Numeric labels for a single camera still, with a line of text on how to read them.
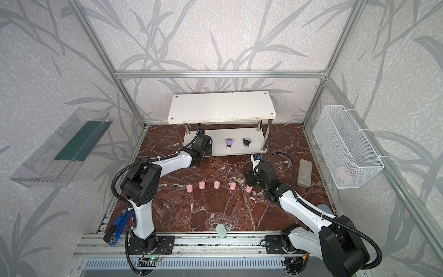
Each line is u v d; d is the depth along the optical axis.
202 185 0.91
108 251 0.74
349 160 0.61
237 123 1.23
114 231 0.75
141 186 0.51
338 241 0.40
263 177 0.64
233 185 0.91
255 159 0.74
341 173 0.74
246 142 0.99
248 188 0.89
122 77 0.96
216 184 0.90
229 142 0.99
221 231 0.76
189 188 0.89
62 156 0.64
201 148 0.77
